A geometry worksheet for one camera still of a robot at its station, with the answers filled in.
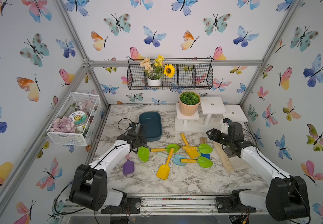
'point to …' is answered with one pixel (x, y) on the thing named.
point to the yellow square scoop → (193, 153)
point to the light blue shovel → (176, 158)
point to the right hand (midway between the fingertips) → (211, 132)
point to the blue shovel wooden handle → (203, 141)
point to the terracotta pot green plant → (188, 102)
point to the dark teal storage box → (152, 122)
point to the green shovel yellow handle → (143, 153)
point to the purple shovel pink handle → (128, 166)
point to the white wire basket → (89, 103)
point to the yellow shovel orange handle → (164, 170)
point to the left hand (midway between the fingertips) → (143, 139)
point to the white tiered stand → (213, 110)
